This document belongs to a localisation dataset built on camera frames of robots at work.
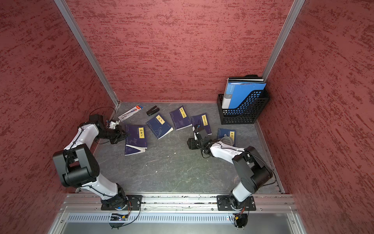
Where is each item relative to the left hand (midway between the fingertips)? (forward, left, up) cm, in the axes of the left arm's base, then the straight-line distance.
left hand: (129, 137), depth 86 cm
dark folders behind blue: (+39, -77, +15) cm, 87 cm away
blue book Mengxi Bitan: (+11, -66, -11) cm, 67 cm away
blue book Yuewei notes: (+20, -47, -11) cm, 52 cm away
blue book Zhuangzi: (+16, -14, -12) cm, 24 cm away
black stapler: (+31, -6, -10) cm, 33 cm away
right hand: (0, -37, -8) cm, 38 cm away
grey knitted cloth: (+4, -61, -9) cm, 62 cm away
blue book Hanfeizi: (+2, -4, -3) cm, 6 cm away
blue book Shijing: (-3, +2, -11) cm, 12 cm away
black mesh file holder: (+20, -76, -1) cm, 79 cm away
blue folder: (+28, -67, +11) cm, 74 cm away
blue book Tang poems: (+24, -29, -11) cm, 39 cm away
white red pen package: (+29, +12, -12) cm, 34 cm away
